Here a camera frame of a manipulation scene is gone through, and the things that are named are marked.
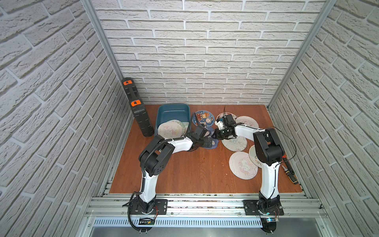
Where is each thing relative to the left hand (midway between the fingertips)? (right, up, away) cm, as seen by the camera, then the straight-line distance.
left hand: (208, 140), depth 97 cm
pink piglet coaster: (+19, -15, -9) cm, 26 cm away
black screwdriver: (+47, -19, -12) cm, 52 cm away
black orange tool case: (-42, +21, -15) cm, 49 cm away
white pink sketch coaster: (+32, +13, +14) cm, 37 cm away
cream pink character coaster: (-27, +7, +7) cm, 29 cm away
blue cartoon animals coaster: (-3, +16, +17) cm, 23 cm away
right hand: (+4, +2, +5) cm, 7 cm away
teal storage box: (-32, +20, +21) cm, 44 cm away
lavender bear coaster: (+4, -1, 0) cm, 4 cm away
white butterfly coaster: (+20, -3, +1) cm, 20 cm away
